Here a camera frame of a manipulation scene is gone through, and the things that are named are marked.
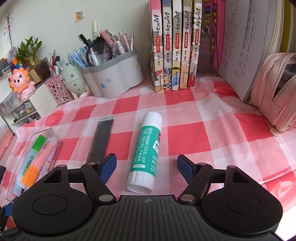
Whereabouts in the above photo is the light blue marker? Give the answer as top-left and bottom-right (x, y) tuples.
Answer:
(12, 180), (25, 196)

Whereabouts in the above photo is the pink orange highlighter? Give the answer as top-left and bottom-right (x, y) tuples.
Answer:
(21, 138), (59, 188)

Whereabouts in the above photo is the green white glue stick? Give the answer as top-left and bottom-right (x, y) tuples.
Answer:
(126, 111), (163, 194)

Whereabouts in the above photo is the lilac printed pen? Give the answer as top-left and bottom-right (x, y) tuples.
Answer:
(42, 146), (57, 173)

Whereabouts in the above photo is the green highlighter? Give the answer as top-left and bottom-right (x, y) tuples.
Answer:
(16, 135), (47, 185)

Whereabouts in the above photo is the clear acrylic pen box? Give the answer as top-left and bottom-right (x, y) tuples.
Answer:
(6, 128), (62, 201)

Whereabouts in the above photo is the black remote control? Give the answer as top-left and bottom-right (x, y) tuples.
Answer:
(0, 166), (6, 183)

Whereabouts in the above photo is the red white checkered cloth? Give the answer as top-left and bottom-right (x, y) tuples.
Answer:
(0, 74), (296, 214)

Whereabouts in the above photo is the pink box at desk edge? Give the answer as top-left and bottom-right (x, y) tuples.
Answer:
(0, 125), (15, 159)

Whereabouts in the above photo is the grey white flower pen holder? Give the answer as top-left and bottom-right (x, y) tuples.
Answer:
(81, 49), (144, 98)

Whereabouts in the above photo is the white mini drawer unit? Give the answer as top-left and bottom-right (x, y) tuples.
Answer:
(1, 84), (58, 127)

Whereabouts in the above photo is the pink perforated pen holder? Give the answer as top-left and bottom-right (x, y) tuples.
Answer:
(45, 75), (74, 105)

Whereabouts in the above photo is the green egg pen holder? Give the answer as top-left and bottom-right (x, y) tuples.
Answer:
(61, 63), (92, 99)

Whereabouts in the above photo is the black magnifying glass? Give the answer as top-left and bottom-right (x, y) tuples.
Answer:
(86, 42), (113, 67)

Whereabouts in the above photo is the pink pencil case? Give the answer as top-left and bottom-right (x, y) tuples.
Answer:
(251, 53), (295, 132)

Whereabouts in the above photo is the pink lion toy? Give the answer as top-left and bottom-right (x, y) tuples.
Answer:
(9, 67), (36, 102)

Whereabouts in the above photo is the colourful rubik cube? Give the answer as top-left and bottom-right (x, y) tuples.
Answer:
(12, 58), (26, 69)

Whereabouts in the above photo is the bamboo plant in pot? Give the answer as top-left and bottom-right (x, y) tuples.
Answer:
(14, 36), (42, 67)

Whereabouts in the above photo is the pink spine book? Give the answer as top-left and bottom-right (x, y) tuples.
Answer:
(149, 0), (164, 93)

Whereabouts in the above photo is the pink abacus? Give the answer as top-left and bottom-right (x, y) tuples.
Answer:
(202, 0), (225, 70)

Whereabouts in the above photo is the cream spine book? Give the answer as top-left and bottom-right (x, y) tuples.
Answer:
(171, 0), (182, 90)

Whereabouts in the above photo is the red striped spine book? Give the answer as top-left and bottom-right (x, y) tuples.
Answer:
(179, 0), (193, 89)

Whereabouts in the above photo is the blue spine book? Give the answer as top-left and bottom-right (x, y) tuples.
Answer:
(162, 0), (172, 91)

